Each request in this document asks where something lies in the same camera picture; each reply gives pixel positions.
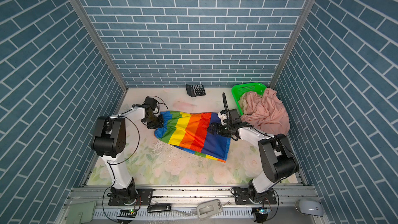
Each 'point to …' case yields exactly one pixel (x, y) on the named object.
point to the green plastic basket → (238, 90)
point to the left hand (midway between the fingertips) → (163, 124)
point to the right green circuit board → (263, 211)
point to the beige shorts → (243, 103)
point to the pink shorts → (267, 112)
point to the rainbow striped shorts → (189, 131)
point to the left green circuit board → (127, 212)
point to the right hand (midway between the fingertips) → (212, 128)
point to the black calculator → (195, 90)
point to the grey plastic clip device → (207, 209)
